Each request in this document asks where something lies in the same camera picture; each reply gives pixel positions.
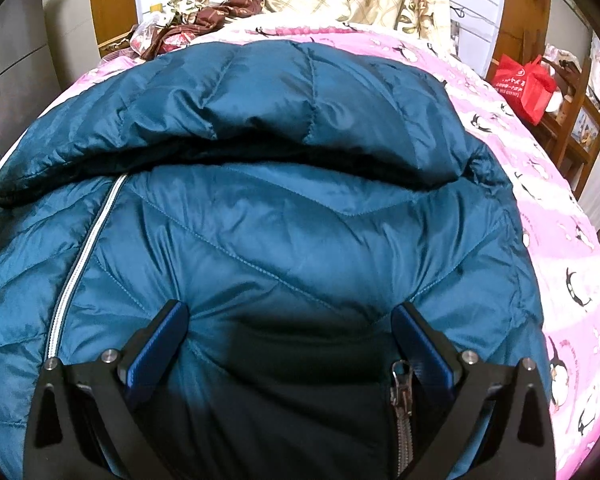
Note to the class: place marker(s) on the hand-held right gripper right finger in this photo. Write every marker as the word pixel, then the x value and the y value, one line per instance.
pixel 425 355

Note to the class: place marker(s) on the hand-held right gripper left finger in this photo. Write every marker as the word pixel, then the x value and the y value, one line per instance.
pixel 155 355

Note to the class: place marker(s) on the teal quilted zip jacket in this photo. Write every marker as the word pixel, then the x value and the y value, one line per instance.
pixel 280 240

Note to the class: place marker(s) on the pink penguin print blanket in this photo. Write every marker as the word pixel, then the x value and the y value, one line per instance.
pixel 570 240

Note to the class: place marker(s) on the wooden chair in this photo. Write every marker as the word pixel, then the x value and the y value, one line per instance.
pixel 575 150

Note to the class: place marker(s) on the red shopping bag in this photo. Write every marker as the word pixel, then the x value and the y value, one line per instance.
pixel 522 87

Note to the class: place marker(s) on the red patterned packages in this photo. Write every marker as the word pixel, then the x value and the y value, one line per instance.
pixel 177 36

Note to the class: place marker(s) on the clear plastic bag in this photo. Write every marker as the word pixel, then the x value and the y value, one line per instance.
pixel 145 35

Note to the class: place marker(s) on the cream striped floral cloth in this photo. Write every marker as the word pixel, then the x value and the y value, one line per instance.
pixel 195 7

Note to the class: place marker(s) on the wooden door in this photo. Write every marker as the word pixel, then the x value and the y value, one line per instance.
pixel 110 5

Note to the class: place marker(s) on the brown floral cloth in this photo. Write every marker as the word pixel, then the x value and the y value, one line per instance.
pixel 240 5

